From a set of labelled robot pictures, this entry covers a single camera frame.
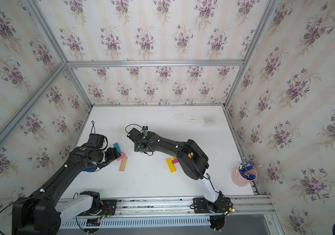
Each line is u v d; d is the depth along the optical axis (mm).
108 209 719
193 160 518
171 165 882
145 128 814
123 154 897
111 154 728
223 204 719
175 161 884
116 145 957
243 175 732
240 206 751
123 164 882
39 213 383
